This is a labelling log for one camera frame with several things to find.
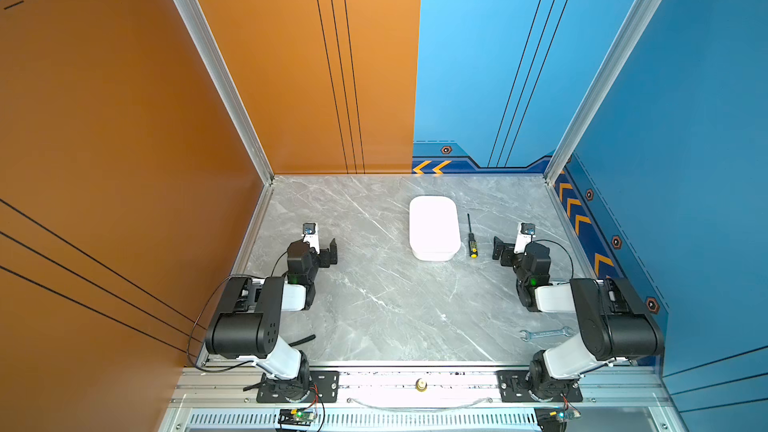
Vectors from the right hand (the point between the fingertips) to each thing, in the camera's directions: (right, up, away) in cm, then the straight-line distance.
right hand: (510, 239), depth 94 cm
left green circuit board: (-60, -40, -23) cm, 76 cm away
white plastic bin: (-24, +3, +3) cm, 24 cm away
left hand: (-61, +1, 0) cm, 61 cm away
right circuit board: (+2, -40, -23) cm, 47 cm away
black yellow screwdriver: (-10, -3, +5) cm, 12 cm away
